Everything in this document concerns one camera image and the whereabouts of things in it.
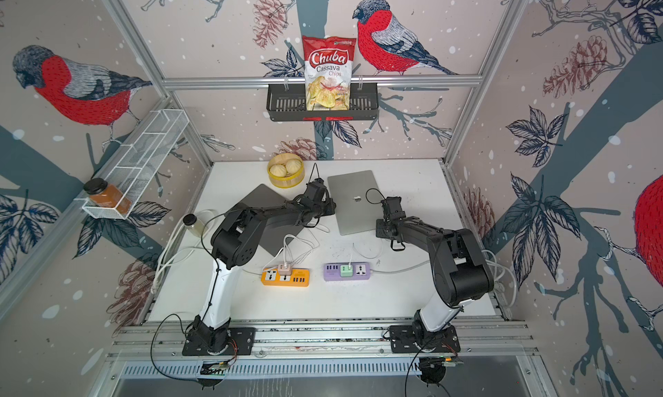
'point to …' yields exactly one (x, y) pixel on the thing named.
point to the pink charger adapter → (284, 271)
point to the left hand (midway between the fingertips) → (339, 202)
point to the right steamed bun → (293, 166)
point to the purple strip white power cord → (422, 263)
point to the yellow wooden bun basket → (289, 180)
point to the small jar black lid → (193, 224)
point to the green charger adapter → (345, 272)
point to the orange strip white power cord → (185, 252)
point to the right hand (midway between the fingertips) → (384, 226)
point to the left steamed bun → (278, 170)
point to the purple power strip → (361, 271)
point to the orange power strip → (299, 277)
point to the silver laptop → (358, 201)
